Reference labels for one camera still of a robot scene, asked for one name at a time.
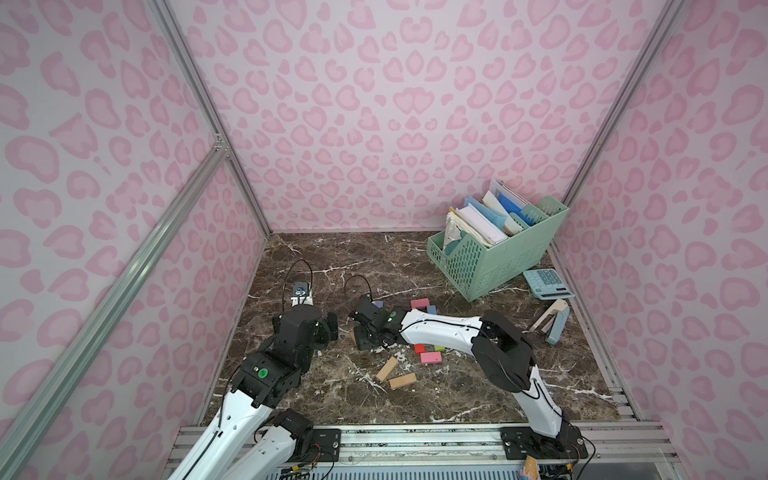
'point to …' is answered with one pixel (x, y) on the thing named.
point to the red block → (419, 348)
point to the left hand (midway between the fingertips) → (314, 308)
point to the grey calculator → (547, 284)
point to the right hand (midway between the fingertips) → (362, 340)
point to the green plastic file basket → (477, 270)
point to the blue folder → (514, 208)
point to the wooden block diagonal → (388, 367)
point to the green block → (438, 348)
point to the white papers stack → (477, 225)
